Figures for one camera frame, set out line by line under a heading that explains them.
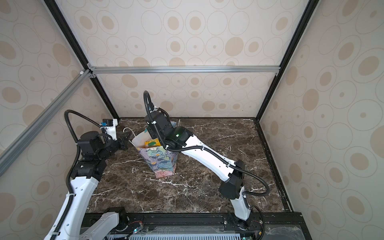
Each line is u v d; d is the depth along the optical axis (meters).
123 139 0.61
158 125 0.49
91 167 0.49
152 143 0.82
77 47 0.80
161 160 0.80
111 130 0.61
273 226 0.74
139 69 1.99
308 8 0.69
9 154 0.51
